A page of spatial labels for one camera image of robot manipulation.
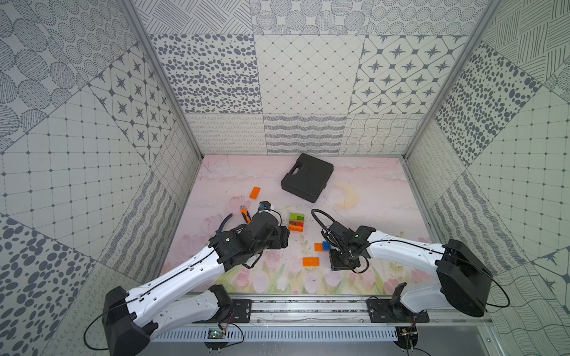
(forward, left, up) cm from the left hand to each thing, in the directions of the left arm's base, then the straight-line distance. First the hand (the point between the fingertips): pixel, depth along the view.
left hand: (288, 235), depth 73 cm
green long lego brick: (+16, -2, -15) cm, 22 cm away
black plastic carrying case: (+36, -8, -13) cm, 39 cm away
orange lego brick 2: (+11, -1, -16) cm, 20 cm away
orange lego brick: (+30, +18, -18) cm, 39 cm away
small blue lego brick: (+3, -15, -15) cm, 21 cm away
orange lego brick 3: (+3, -12, -17) cm, 21 cm away
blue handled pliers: (+14, +29, -17) cm, 36 cm away
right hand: (-5, -18, -16) cm, 25 cm away
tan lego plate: (+14, -2, -16) cm, 21 cm away
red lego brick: (+13, -4, -16) cm, 20 cm away
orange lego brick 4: (-2, -8, -18) cm, 20 cm away
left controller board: (-26, +23, -19) cm, 40 cm away
